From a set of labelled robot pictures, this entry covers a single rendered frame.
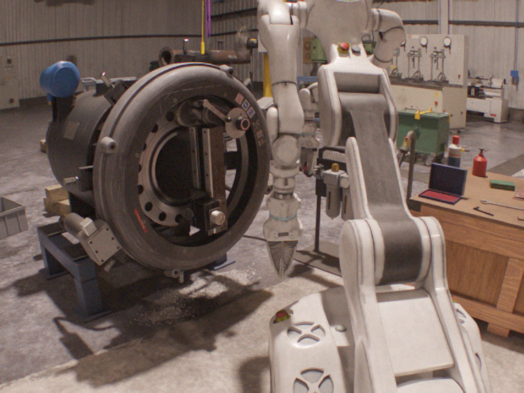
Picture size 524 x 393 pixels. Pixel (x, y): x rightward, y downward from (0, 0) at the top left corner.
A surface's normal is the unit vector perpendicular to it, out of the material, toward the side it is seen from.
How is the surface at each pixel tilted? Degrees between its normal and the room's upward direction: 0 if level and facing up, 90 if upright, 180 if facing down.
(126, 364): 0
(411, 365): 23
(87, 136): 63
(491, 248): 90
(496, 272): 90
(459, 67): 90
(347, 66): 38
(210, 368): 0
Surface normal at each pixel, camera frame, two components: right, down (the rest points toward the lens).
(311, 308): 0.00, -0.95
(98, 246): 0.73, 0.21
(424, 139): -0.64, 0.23
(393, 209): 0.02, -0.73
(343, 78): 0.07, 0.16
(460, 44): -0.86, 0.15
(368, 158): 0.04, -0.42
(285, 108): 0.06, -0.11
